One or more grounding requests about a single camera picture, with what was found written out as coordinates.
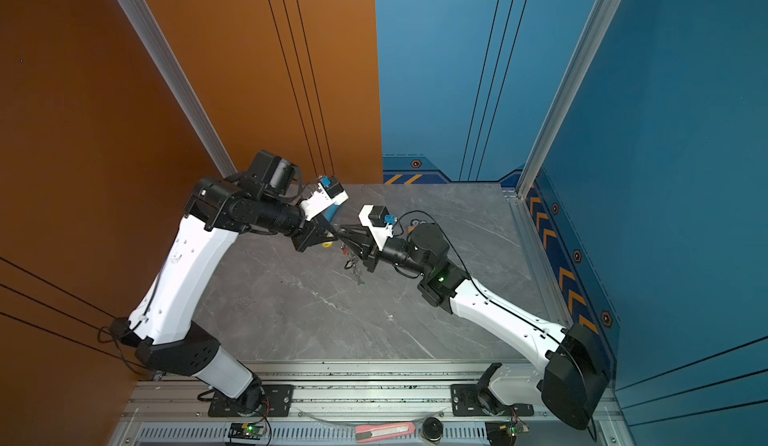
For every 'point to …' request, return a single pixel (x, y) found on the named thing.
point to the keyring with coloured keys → (351, 263)
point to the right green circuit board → (504, 432)
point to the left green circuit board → (249, 431)
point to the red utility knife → (374, 432)
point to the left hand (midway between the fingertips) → (337, 231)
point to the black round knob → (432, 428)
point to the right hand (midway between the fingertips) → (340, 231)
